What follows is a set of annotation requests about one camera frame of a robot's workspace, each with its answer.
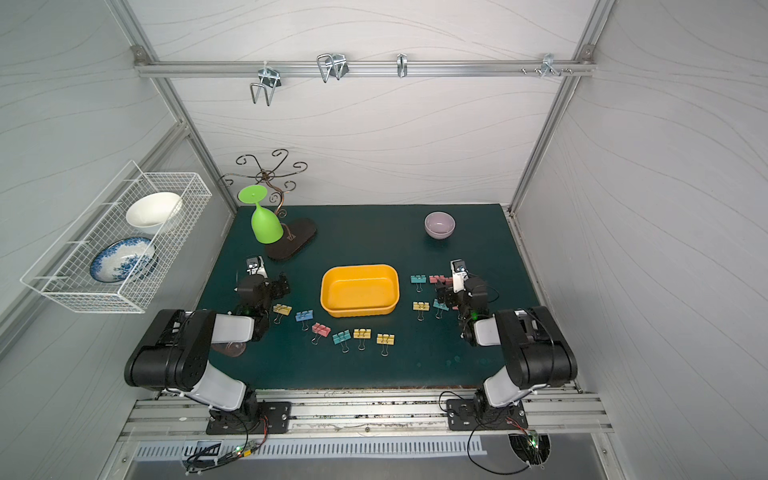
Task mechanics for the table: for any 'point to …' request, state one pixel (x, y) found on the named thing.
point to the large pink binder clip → (321, 331)
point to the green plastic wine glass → (267, 228)
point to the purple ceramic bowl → (439, 224)
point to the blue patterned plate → (124, 260)
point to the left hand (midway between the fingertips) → (269, 275)
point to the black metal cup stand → (301, 231)
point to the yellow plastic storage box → (361, 290)
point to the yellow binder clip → (420, 307)
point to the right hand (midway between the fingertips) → (458, 275)
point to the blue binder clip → (302, 316)
